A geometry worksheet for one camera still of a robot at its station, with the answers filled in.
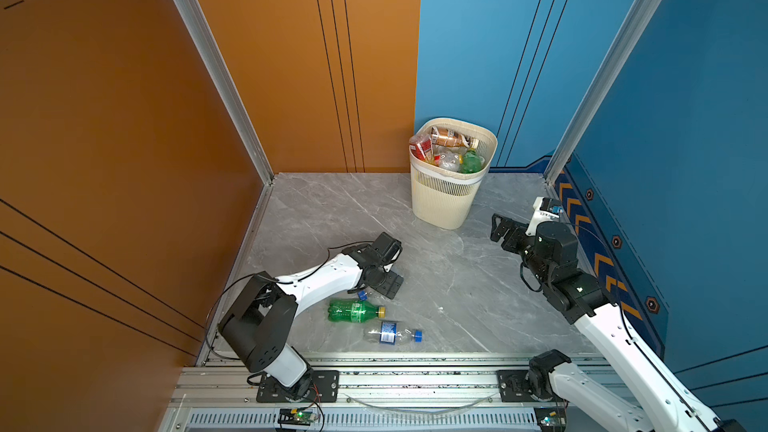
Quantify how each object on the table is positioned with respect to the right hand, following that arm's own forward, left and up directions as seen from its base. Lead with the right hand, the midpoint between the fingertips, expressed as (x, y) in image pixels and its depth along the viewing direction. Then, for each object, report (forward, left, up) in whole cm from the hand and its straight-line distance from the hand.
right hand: (504, 220), depth 74 cm
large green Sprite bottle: (-15, +39, -21) cm, 46 cm away
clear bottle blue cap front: (-20, +29, -21) cm, 41 cm away
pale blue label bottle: (-10, +37, -22) cm, 44 cm away
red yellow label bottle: (+21, +20, +7) cm, 30 cm away
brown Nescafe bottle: (+32, +12, +2) cm, 35 cm away
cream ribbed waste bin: (+15, +13, -9) cm, 22 cm away
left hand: (-4, +31, -22) cm, 38 cm away
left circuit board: (-38, +52, -27) cm, 69 cm away
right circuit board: (-38, -10, -29) cm, 49 cm away
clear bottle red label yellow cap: (+18, +12, +4) cm, 22 cm away
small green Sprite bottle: (+23, +4, -1) cm, 23 cm away
